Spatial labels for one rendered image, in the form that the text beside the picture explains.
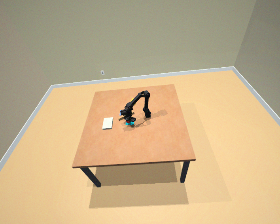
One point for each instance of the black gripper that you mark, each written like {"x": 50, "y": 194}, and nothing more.
{"x": 132, "y": 119}

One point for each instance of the white flat rectangular slab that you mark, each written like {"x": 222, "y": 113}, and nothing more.
{"x": 107, "y": 123}

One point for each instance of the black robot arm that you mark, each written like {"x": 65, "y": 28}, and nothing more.
{"x": 129, "y": 106}

